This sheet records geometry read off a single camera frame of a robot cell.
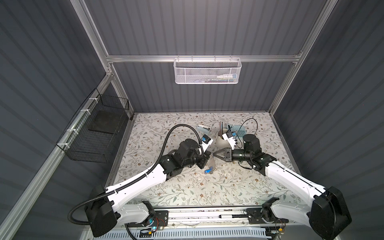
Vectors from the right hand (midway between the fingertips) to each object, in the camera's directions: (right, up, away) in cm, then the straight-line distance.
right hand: (216, 156), depth 74 cm
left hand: (-3, +2, -2) cm, 4 cm away
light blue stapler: (-4, +13, +34) cm, 36 cm away
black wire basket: (-61, +11, -1) cm, 62 cm away
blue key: (-2, -12, +14) cm, 19 cm away
